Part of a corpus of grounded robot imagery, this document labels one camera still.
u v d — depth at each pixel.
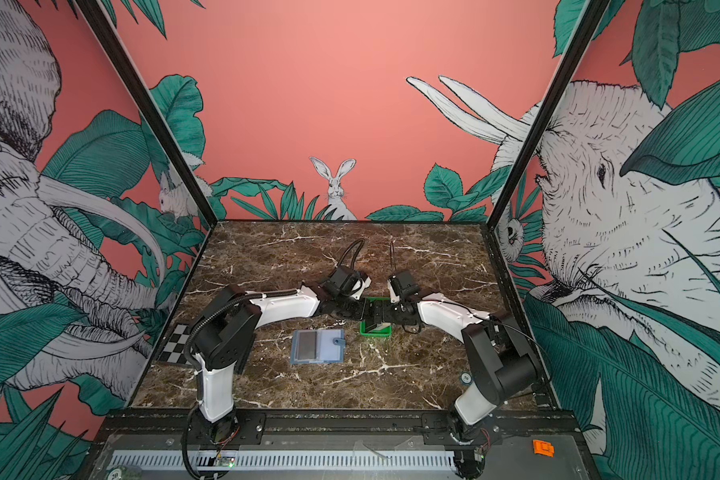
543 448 0.70
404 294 0.73
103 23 0.72
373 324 0.88
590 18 0.70
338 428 0.76
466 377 0.83
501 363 0.45
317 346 0.87
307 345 0.87
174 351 0.84
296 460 0.70
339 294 0.75
